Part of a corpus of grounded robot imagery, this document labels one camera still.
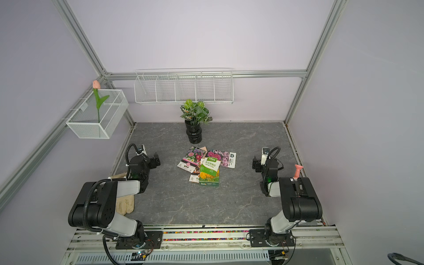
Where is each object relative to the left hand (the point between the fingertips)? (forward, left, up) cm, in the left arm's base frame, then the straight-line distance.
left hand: (149, 154), depth 93 cm
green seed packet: (-10, -34, -7) cm, 36 cm away
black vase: (+14, -25, +2) cm, 29 cm away
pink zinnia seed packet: (+1, -23, -9) cm, 24 cm away
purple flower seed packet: (-1, -45, -8) cm, 46 cm away
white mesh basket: (+1, +19, +27) cm, 33 cm away
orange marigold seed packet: (-11, -25, -9) cm, 29 cm away
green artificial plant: (+16, -28, +15) cm, 35 cm away
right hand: (-4, -65, -2) cm, 66 cm away
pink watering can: (-18, -79, +1) cm, 81 cm away
